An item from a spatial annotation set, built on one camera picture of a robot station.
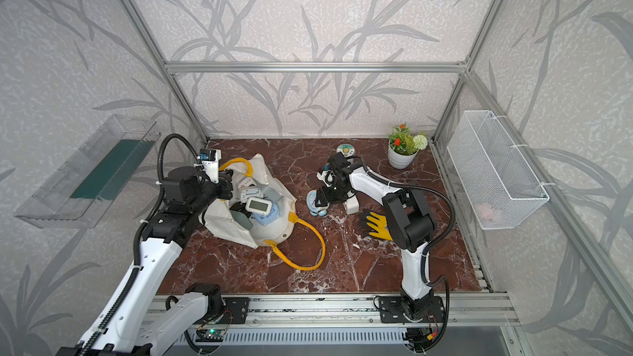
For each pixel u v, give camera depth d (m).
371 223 0.90
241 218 0.81
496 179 0.63
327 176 0.86
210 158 0.62
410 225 0.51
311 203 0.93
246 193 0.90
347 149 1.05
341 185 0.74
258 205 0.89
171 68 0.93
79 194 0.64
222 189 0.65
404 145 0.99
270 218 0.91
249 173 0.75
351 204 0.91
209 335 0.72
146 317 0.44
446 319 0.71
